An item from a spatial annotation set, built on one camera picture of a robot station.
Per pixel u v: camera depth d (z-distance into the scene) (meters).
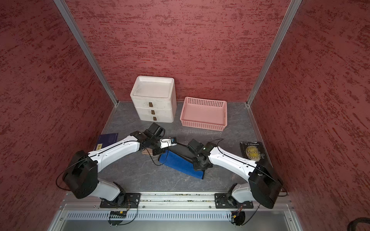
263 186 0.42
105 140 0.98
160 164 0.87
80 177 0.43
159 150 0.76
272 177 0.45
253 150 0.92
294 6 0.71
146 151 0.73
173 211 0.73
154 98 0.90
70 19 0.75
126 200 0.72
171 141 0.74
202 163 0.68
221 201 0.73
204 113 1.10
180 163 0.83
